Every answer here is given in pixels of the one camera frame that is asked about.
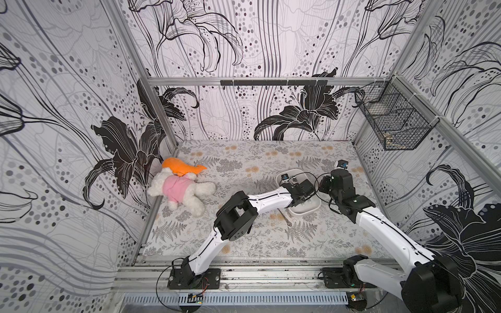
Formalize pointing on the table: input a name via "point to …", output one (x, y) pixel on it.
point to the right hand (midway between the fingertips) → (326, 176)
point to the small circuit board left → (195, 298)
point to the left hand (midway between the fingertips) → (294, 199)
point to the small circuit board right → (357, 300)
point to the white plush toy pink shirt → (176, 182)
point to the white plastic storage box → (311, 205)
